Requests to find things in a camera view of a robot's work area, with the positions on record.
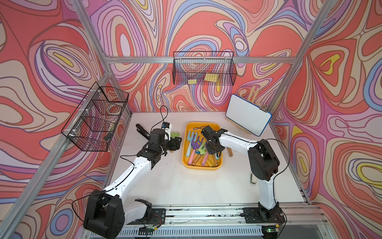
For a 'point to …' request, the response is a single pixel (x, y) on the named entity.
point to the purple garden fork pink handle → (194, 145)
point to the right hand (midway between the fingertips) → (216, 152)
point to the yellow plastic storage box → (195, 155)
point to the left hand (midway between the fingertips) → (178, 138)
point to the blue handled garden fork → (190, 139)
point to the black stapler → (142, 131)
